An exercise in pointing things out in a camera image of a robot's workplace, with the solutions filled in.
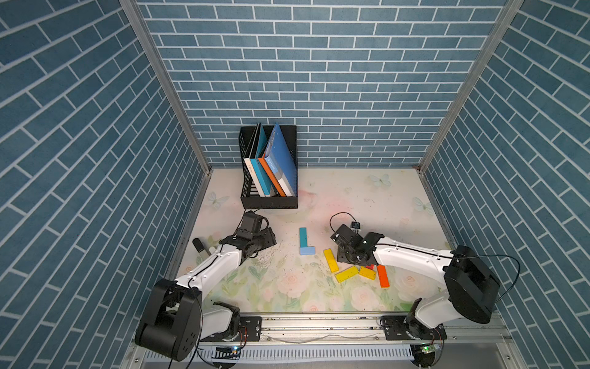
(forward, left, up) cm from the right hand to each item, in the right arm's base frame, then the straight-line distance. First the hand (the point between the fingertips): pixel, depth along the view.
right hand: (344, 257), depth 87 cm
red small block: (-2, -10, -2) cm, 11 cm away
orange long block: (-5, -14, -2) cm, 15 cm away
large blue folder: (+39, +30, +15) cm, 51 cm away
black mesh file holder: (+26, +43, +1) cm, 50 cm away
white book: (+22, +38, +26) cm, 51 cm away
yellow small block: (-5, -9, -2) cm, 10 cm away
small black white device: (-1, +56, +3) cm, 56 cm away
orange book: (+23, +33, +26) cm, 48 cm away
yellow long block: (-1, +5, -1) cm, 5 cm away
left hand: (+4, +27, +3) cm, 28 cm away
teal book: (+31, +35, +27) cm, 54 cm away
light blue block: (+3, +15, -4) cm, 15 cm away
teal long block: (+9, +17, -3) cm, 19 cm away
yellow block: (-5, -1, -3) cm, 6 cm away
